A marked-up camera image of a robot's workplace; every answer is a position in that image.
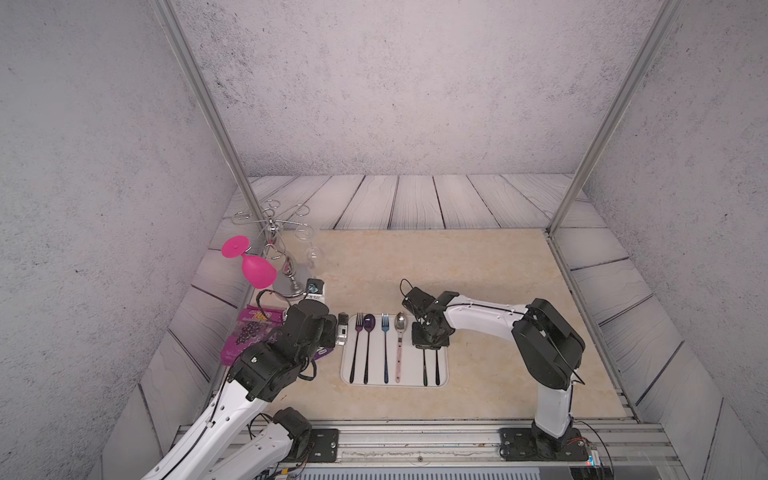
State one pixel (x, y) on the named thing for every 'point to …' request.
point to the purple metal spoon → (369, 323)
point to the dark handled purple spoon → (437, 372)
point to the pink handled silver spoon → (400, 321)
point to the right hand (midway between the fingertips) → (421, 345)
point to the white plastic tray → (376, 350)
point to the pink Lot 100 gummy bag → (255, 324)
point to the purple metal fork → (359, 328)
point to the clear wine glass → (315, 256)
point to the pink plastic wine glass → (257, 271)
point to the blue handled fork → (385, 327)
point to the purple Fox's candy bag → (322, 351)
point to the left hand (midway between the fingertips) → (331, 314)
